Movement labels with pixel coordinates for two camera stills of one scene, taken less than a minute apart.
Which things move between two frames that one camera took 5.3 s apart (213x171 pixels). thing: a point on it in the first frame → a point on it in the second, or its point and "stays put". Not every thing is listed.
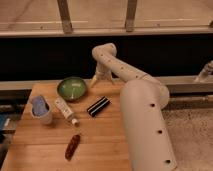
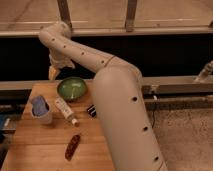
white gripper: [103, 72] → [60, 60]
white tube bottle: [66, 112] stays put
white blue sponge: [39, 106] stays put
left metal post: [65, 16] stays put
